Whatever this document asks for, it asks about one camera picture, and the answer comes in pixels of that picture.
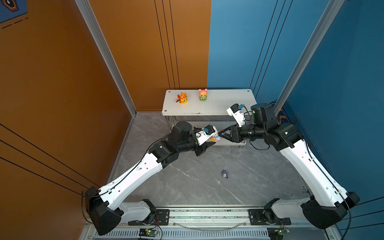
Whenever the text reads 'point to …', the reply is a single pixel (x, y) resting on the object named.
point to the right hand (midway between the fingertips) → (222, 133)
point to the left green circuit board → (147, 232)
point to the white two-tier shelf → (204, 107)
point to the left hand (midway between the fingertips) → (212, 136)
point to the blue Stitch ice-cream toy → (215, 138)
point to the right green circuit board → (277, 233)
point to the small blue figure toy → (224, 173)
